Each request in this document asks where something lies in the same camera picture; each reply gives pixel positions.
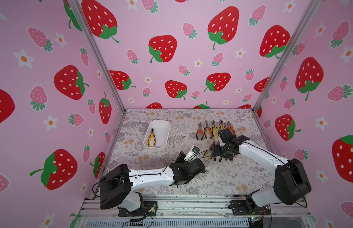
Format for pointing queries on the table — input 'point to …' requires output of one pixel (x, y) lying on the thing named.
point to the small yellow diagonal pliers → (210, 150)
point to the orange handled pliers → (230, 127)
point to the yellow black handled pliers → (221, 125)
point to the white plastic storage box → (162, 128)
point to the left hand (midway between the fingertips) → (187, 155)
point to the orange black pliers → (209, 129)
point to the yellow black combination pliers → (152, 134)
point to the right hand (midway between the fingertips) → (221, 153)
